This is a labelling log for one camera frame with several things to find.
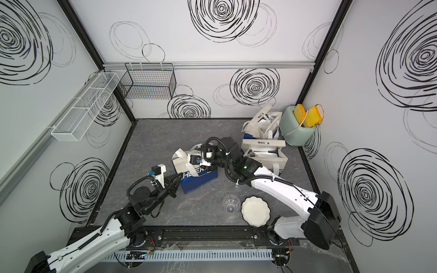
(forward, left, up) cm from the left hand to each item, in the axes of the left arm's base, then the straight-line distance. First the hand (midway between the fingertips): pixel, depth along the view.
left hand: (181, 175), depth 75 cm
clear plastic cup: (-6, -23, -16) cm, 29 cm away
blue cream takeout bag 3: (+14, -41, -1) cm, 44 cm away
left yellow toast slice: (+39, -61, +4) cm, 73 cm away
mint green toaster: (+30, -59, -4) cm, 67 cm away
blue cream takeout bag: (+2, -3, +6) cm, 7 cm away
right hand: (+6, -7, +11) cm, 14 cm away
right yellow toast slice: (+37, -70, +3) cm, 79 cm away
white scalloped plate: (-10, -35, -16) cm, 39 cm away
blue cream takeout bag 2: (+19, -37, +10) cm, 42 cm away
